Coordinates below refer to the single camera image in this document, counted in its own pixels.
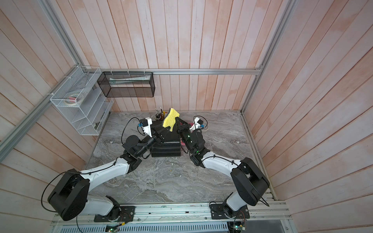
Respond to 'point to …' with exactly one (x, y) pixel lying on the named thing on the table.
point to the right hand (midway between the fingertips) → (173, 117)
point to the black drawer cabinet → (171, 148)
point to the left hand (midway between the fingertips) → (168, 127)
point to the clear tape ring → (205, 123)
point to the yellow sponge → (170, 120)
